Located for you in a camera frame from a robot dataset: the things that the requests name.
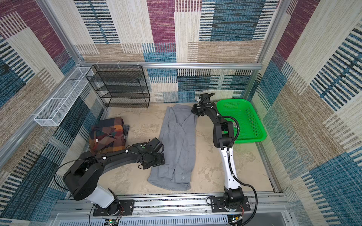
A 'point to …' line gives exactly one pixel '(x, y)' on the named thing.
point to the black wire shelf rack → (120, 86)
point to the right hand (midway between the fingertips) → (192, 110)
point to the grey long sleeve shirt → (178, 132)
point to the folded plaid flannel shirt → (106, 135)
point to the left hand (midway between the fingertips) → (160, 164)
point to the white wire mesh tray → (52, 114)
